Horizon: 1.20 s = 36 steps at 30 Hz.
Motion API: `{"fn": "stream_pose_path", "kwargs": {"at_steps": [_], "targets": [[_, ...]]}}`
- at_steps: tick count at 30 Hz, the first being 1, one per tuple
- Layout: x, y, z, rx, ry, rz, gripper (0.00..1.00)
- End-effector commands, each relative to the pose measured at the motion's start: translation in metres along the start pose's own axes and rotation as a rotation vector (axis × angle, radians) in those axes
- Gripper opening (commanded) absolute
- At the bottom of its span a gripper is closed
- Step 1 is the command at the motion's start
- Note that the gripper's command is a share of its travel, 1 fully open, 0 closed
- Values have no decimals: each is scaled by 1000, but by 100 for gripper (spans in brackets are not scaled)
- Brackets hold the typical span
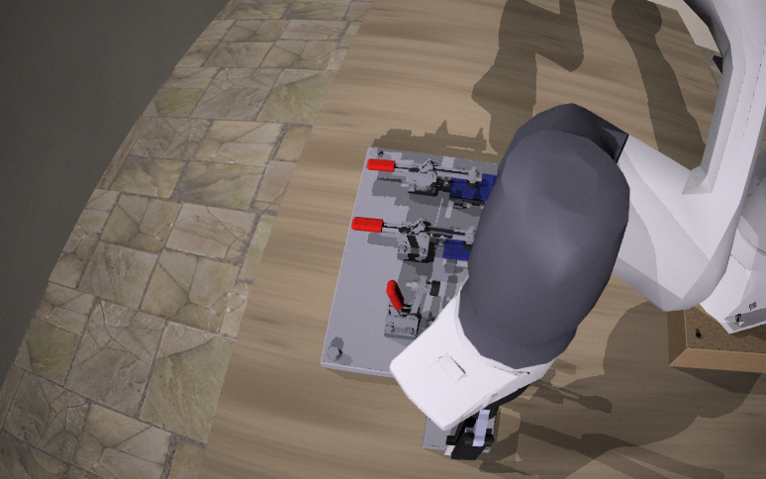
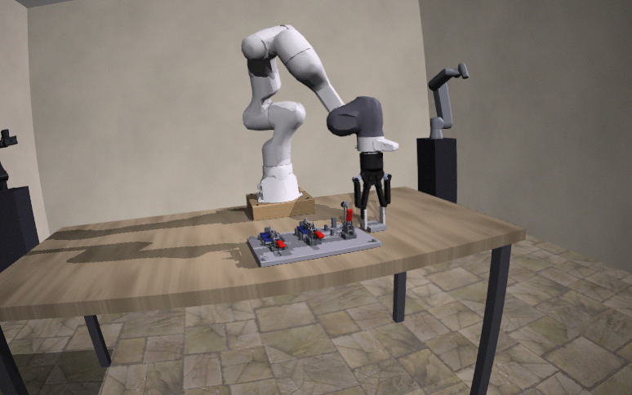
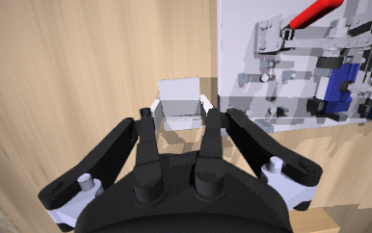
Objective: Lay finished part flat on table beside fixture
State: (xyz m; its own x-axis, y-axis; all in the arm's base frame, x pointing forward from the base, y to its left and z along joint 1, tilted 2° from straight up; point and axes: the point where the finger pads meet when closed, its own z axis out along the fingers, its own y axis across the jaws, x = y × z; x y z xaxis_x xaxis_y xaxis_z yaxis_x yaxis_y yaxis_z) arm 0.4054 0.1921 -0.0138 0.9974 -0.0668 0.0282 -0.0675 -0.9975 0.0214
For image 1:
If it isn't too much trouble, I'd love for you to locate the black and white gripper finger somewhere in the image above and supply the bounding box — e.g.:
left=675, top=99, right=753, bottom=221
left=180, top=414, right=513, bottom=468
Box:
left=444, top=410, right=494, bottom=460

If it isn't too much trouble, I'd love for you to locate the toggle clamp with red handle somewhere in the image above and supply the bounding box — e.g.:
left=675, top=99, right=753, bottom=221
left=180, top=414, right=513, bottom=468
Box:
left=367, top=158, right=482, bottom=196

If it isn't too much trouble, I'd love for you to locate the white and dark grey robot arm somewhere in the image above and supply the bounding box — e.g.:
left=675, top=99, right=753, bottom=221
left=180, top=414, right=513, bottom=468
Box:
left=390, top=0, right=766, bottom=431

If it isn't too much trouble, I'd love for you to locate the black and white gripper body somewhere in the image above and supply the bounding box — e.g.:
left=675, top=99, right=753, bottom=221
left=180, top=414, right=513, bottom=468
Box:
left=472, top=384, right=529, bottom=420

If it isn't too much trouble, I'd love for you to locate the blue rectangular block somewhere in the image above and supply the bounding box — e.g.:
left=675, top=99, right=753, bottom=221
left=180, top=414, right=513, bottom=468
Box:
left=442, top=239, right=471, bottom=267
left=449, top=173, right=497, bottom=205

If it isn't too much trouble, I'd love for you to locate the red-handled toggle clamp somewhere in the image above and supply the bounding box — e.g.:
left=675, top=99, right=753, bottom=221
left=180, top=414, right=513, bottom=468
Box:
left=351, top=217, right=476, bottom=263
left=384, top=275, right=440, bottom=340

